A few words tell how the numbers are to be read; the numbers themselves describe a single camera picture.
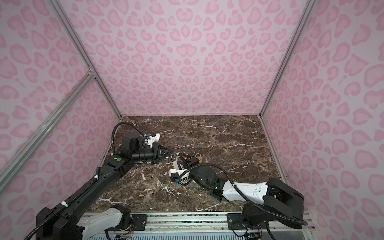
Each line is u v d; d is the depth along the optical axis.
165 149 0.69
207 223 0.75
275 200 0.42
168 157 0.69
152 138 0.72
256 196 0.46
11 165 0.52
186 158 0.68
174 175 0.61
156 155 0.64
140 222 0.74
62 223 0.38
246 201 0.46
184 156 0.70
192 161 0.67
